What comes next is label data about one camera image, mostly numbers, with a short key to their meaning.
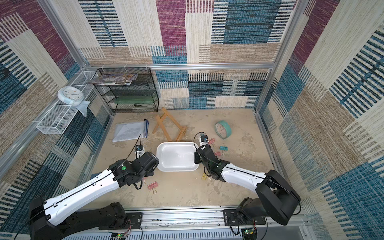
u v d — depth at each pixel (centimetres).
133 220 73
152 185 83
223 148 99
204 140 76
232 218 73
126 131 108
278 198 42
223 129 97
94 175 88
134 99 112
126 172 51
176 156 115
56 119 71
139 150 68
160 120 116
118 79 87
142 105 111
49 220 39
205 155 63
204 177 85
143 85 86
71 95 75
